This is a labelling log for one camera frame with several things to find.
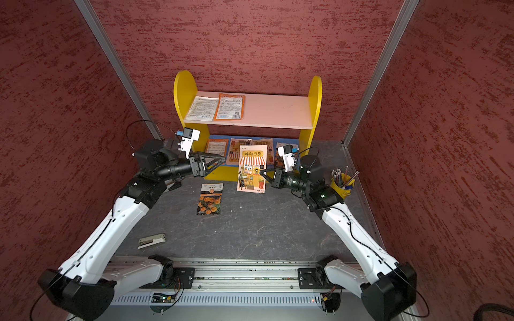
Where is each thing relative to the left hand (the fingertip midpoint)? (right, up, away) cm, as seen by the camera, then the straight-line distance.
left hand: (221, 163), depth 63 cm
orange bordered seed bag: (-10, +8, +37) cm, 39 cm away
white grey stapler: (-33, -33, +18) cm, 50 cm away
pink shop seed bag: (+3, +2, +8) cm, 9 cm away
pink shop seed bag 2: (+10, +1, +8) cm, 13 cm away
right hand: (+12, -5, +6) cm, 15 cm away
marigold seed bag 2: (-13, -19, +34) cm, 41 cm away
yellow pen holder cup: (+51, -10, +30) cm, 60 cm away
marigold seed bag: (+22, -1, +30) cm, 37 cm away
